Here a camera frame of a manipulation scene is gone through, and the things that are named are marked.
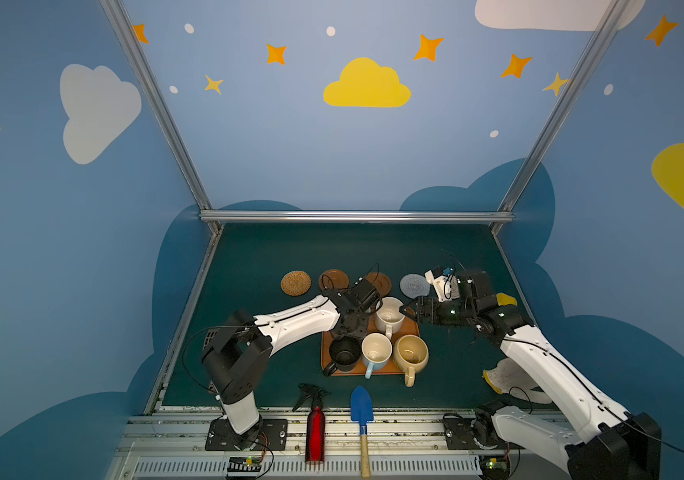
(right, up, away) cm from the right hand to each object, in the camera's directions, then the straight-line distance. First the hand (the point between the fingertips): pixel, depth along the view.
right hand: (413, 307), depth 78 cm
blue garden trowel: (-14, -28, +1) cm, 31 cm away
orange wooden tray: (+3, -9, +15) cm, 18 cm away
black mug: (-18, -14, +9) cm, 25 cm away
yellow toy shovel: (+36, -1, +21) cm, 42 cm away
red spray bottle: (-26, -29, -4) cm, 39 cm away
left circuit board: (-43, -38, -5) cm, 58 cm away
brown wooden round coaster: (-22, +5, +27) cm, 35 cm away
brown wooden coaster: (-6, +4, +27) cm, 28 cm away
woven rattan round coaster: (-36, +4, +27) cm, 45 cm away
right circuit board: (+19, -39, -4) cm, 44 cm away
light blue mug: (-9, -14, +9) cm, 19 cm away
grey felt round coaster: (+7, +3, +26) cm, 27 cm away
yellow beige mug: (+2, -16, +10) cm, 19 cm away
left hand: (-14, -7, +10) cm, 19 cm away
